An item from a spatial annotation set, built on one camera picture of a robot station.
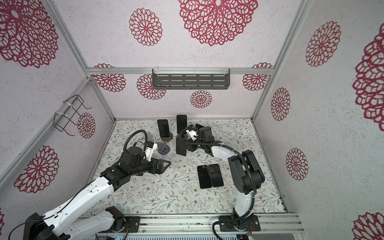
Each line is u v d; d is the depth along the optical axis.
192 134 0.84
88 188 0.49
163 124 1.10
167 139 1.09
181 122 1.00
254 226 0.72
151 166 0.66
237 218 0.63
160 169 0.66
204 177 0.91
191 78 0.95
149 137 1.04
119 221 0.65
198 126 0.94
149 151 0.69
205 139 0.75
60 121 0.73
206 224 0.77
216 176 0.90
